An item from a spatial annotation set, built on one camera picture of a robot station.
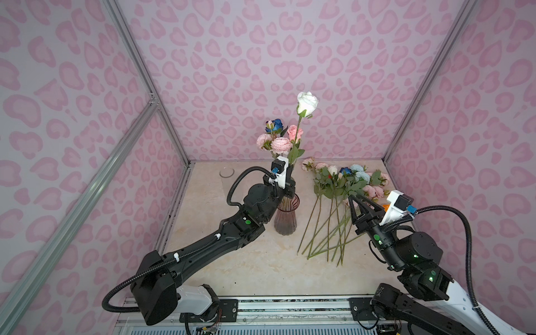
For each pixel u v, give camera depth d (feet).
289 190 1.99
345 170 3.58
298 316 2.39
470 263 1.52
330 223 3.07
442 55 2.61
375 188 3.30
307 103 1.64
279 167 1.79
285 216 3.06
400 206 1.61
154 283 1.29
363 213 1.74
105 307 1.26
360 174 3.41
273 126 2.56
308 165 3.73
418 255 1.38
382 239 1.67
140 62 2.64
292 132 2.31
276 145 2.32
